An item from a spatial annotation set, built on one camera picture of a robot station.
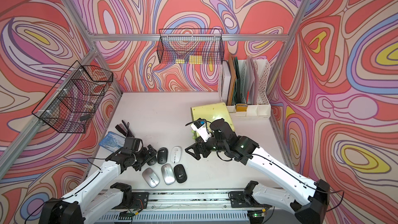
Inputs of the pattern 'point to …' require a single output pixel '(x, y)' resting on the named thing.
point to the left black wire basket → (68, 105)
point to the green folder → (237, 90)
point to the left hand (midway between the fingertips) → (153, 156)
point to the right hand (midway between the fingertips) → (193, 149)
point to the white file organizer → (243, 86)
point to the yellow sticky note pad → (195, 59)
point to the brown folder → (232, 84)
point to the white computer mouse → (175, 154)
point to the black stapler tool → (124, 129)
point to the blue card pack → (112, 142)
